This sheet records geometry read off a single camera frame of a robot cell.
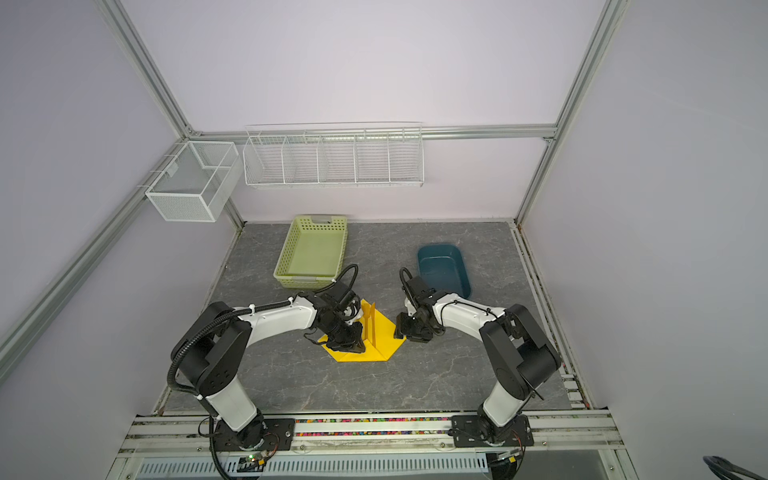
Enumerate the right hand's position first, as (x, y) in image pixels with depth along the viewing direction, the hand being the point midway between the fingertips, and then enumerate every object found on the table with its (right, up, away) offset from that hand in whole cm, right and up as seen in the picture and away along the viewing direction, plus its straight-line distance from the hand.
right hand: (402, 338), depth 89 cm
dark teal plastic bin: (+15, +21, +20) cm, 32 cm away
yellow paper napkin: (-7, 0, +2) cm, 8 cm away
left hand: (-11, -3, -4) cm, 13 cm away
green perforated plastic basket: (-34, +25, +23) cm, 48 cm away
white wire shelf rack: (-23, +58, +9) cm, 63 cm away
